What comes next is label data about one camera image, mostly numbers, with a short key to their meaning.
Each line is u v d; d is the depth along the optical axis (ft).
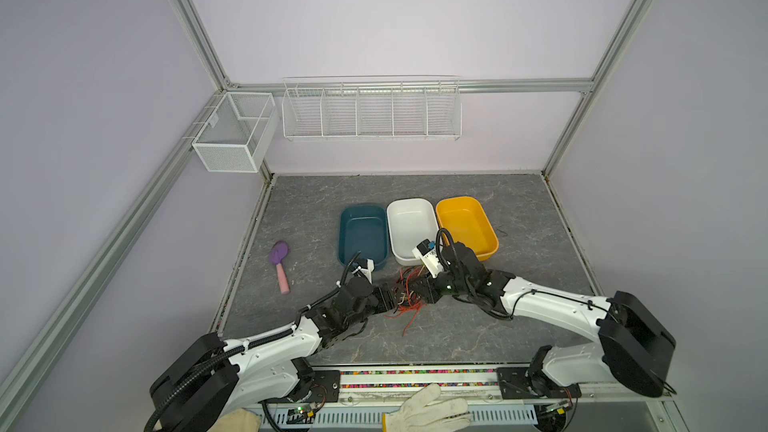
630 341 1.37
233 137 3.26
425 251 2.38
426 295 2.29
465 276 2.07
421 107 3.45
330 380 2.49
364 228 3.35
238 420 2.28
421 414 2.29
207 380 1.35
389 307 2.38
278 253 3.16
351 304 2.05
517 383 2.41
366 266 2.52
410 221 3.46
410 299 2.80
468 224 3.49
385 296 2.40
